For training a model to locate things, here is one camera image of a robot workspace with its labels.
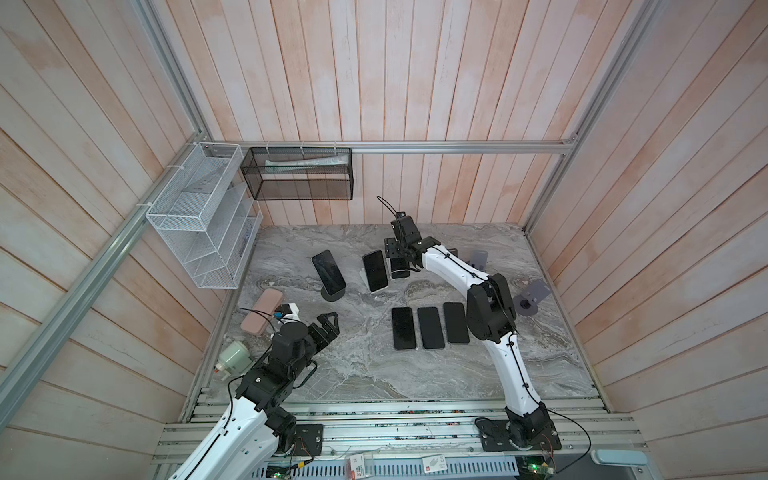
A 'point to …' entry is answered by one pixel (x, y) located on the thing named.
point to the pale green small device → (234, 359)
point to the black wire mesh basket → (300, 173)
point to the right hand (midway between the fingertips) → (394, 243)
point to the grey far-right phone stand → (478, 259)
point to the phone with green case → (430, 328)
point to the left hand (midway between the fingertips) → (329, 328)
